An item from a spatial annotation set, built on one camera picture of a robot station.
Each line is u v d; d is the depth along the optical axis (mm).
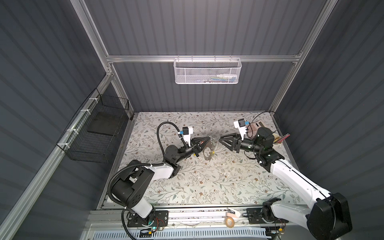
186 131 667
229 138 704
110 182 433
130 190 451
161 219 727
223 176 880
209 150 718
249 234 699
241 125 644
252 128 666
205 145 709
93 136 736
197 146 678
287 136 889
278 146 908
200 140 705
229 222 729
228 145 681
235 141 641
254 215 737
